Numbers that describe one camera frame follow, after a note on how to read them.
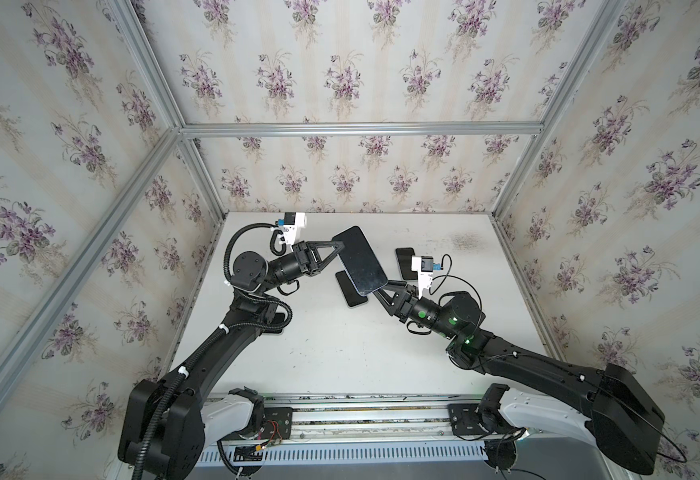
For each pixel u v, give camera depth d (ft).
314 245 2.04
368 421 2.45
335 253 2.05
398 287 2.20
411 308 1.95
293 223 2.05
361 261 2.05
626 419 1.33
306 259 1.90
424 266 2.02
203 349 1.54
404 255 3.61
